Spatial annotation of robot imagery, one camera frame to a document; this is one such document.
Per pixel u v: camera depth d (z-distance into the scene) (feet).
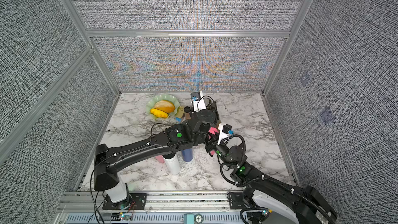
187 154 2.67
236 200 2.40
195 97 1.79
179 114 3.32
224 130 2.03
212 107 1.96
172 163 2.28
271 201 1.81
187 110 3.22
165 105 3.39
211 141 2.09
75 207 2.48
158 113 3.29
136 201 2.40
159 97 3.60
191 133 1.60
